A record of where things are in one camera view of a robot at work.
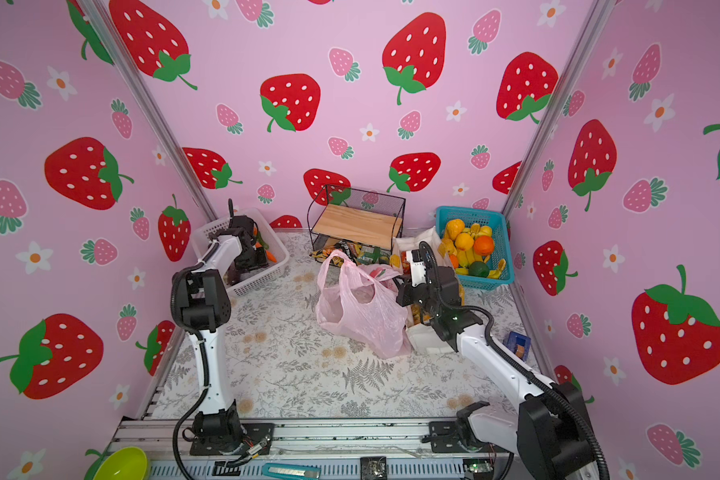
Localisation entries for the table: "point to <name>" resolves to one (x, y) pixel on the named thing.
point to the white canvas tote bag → (423, 338)
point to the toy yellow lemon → (464, 241)
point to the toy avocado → (478, 269)
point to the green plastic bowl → (129, 463)
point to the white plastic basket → (271, 243)
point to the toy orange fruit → (484, 245)
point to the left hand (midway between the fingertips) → (260, 263)
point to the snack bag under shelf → (362, 254)
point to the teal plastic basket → (497, 222)
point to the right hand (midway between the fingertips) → (393, 275)
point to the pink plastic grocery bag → (362, 303)
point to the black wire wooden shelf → (366, 226)
